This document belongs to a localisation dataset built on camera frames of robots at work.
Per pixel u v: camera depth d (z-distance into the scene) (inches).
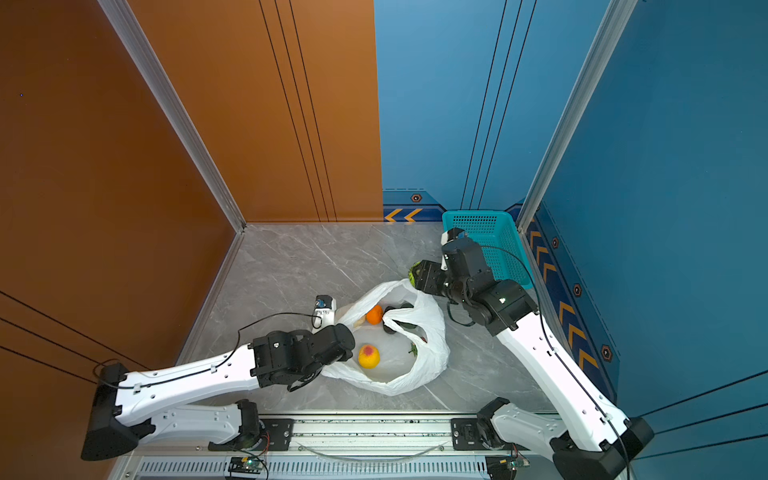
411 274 27.2
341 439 29.1
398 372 26.9
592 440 14.2
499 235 44.0
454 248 19.3
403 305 35.9
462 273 19.7
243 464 28.0
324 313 25.4
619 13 27.4
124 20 27.5
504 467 27.6
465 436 28.5
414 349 33.4
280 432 29.1
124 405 15.8
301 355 20.6
